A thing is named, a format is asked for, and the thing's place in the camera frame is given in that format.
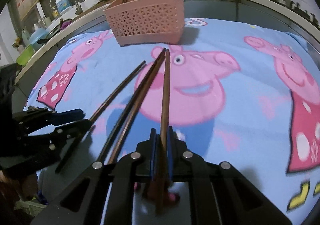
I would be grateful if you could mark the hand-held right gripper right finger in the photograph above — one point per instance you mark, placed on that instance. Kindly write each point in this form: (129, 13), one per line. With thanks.
(170, 155)

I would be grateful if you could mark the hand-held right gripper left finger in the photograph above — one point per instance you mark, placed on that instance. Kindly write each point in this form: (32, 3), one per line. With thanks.
(153, 155)

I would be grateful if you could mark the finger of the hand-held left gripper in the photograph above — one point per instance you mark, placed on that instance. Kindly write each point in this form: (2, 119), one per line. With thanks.
(72, 130)
(70, 115)

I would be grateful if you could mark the dark wooden chopstick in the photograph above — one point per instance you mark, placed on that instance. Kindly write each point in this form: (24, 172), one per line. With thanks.
(117, 89)
(140, 90)

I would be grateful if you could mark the pink plastic utensil basket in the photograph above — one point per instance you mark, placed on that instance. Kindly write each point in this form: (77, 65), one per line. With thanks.
(145, 20)

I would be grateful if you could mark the blue cartoon pig printed blanket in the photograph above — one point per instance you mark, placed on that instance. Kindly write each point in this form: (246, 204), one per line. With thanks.
(225, 127)

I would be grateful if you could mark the green plastic basin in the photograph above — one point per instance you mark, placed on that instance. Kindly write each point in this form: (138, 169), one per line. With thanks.
(25, 55)

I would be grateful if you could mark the black pan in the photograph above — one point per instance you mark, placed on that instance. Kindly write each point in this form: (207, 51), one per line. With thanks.
(53, 34)

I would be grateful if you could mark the light blue plastic container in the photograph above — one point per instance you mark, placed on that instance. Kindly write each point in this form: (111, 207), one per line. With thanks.
(38, 38)

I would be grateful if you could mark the purple cloth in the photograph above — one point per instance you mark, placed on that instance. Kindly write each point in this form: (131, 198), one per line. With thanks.
(66, 24)

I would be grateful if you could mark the white jug with blue label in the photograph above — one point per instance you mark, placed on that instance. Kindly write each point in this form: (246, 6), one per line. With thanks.
(63, 3)

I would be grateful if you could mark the kitchen counter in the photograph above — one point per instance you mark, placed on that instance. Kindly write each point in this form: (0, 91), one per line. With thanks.
(225, 0)

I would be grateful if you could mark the black gas stove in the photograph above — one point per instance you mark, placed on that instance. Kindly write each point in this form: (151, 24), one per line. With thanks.
(305, 14)

